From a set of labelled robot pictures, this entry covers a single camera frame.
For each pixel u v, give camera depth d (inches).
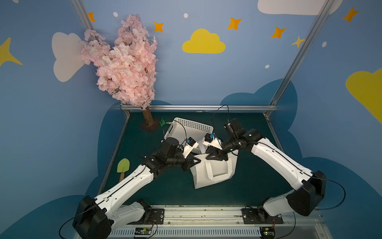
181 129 44.0
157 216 29.1
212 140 24.5
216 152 25.5
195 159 27.7
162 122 45.0
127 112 48.3
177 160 25.1
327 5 27.2
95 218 14.9
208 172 28.2
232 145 24.6
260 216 26.0
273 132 45.6
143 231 28.3
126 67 24.6
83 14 27.8
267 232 28.8
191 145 25.6
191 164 25.1
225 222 29.3
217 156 25.6
